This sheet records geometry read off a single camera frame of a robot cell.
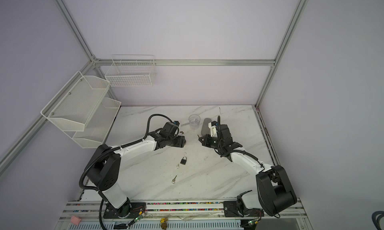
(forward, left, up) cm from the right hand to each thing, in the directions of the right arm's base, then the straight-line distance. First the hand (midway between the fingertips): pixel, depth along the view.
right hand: (198, 138), depth 84 cm
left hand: (+2, +11, -6) cm, 13 cm away
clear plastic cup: (+24, +4, -12) cm, 27 cm away
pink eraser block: (-39, +58, -11) cm, 70 cm away
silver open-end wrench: (+22, +11, -14) cm, 28 cm away
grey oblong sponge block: (+16, -5, -12) cm, 21 cm away
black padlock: (-7, +9, -14) cm, 19 cm away
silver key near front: (-19, +14, -15) cm, 28 cm away
